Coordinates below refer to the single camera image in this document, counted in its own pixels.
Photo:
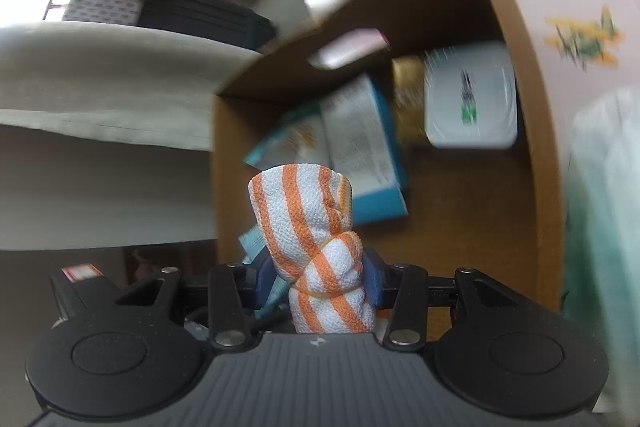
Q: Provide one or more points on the blue box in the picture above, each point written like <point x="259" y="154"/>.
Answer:
<point x="360" y="147"/>

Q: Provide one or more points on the long cardboard box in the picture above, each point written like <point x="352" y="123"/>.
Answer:
<point x="465" y="217"/>

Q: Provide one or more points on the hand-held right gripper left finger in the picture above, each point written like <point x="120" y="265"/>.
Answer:
<point x="265" y="282"/>

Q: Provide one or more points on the teal and white tissue pack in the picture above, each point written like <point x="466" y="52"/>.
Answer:
<point x="290" y="137"/>

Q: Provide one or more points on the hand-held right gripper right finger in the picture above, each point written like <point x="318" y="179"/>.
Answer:
<point x="375" y="279"/>

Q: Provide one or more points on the white curtain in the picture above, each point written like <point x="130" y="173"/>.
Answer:
<point x="100" y="107"/>

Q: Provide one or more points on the gold tissue pack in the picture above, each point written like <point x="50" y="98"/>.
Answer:
<point x="407" y="107"/>

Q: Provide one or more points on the white and green plastic bag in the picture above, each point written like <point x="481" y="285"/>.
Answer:
<point x="605" y="187"/>

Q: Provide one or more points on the orange striped towel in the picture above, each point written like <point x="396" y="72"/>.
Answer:
<point x="300" y="197"/>

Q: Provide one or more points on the dark grey ribbed item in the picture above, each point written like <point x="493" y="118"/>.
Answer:
<point x="200" y="17"/>

